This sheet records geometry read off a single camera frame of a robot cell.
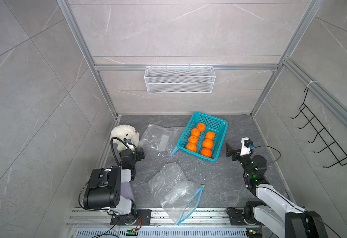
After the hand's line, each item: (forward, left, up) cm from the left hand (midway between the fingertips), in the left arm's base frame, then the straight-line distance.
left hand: (134, 146), depth 94 cm
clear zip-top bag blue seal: (-30, -27, -1) cm, 41 cm away
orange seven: (+17, -47, -2) cm, 50 cm away
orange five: (+12, -42, -2) cm, 44 cm away
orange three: (+5, -39, -1) cm, 40 cm away
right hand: (-6, -61, +11) cm, 62 cm away
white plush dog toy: (+3, +3, +13) cm, 13 cm away
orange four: (+1, -48, 0) cm, 48 cm away
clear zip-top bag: (+8, -19, -6) cm, 22 cm away
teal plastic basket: (+11, -48, -6) cm, 50 cm away
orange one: (-6, -46, 0) cm, 47 cm away
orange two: (-2, -37, +1) cm, 37 cm away
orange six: (+7, -51, -1) cm, 52 cm away
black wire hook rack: (-20, -95, +26) cm, 101 cm away
